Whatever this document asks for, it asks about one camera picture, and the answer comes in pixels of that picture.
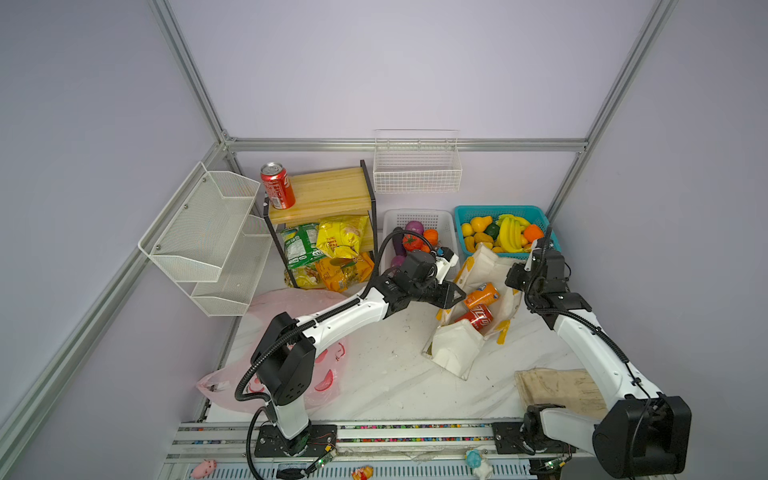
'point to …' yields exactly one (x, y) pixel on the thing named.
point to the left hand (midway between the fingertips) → (460, 295)
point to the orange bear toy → (363, 473)
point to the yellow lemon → (467, 229)
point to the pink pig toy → (204, 469)
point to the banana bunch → (510, 237)
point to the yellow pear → (479, 224)
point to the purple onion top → (415, 226)
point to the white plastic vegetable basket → (441, 221)
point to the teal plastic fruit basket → (535, 215)
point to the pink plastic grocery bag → (331, 365)
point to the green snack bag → (301, 245)
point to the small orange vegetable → (432, 235)
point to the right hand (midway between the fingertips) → (515, 264)
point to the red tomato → (412, 242)
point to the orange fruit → (532, 232)
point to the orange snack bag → (335, 272)
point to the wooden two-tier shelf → (335, 193)
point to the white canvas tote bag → (456, 345)
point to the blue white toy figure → (475, 460)
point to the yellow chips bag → (340, 237)
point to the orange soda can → (484, 295)
